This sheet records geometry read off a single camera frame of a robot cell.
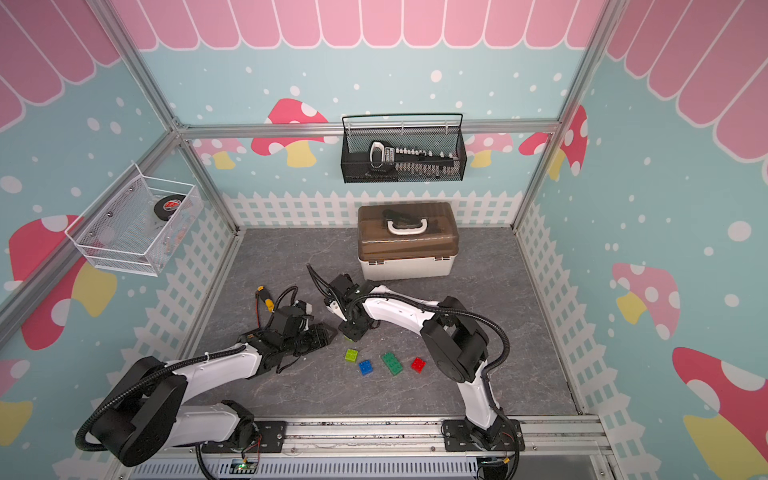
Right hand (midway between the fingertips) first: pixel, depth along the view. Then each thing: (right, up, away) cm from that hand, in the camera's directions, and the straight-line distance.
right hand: (355, 329), depth 89 cm
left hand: (-7, -3, 0) cm, 8 cm away
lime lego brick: (-1, -7, -2) cm, 8 cm away
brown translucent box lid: (+15, +30, +3) cm, 34 cm away
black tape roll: (-49, +35, -10) cm, 61 cm away
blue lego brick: (+3, -10, -5) cm, 11 cm away
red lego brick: (+18, -9, -4) cm, 21 cm away
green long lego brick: (+11, -9, -4) cm, 15 cm away
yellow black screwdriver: (-32, +8, +11) cm, 35 cm away
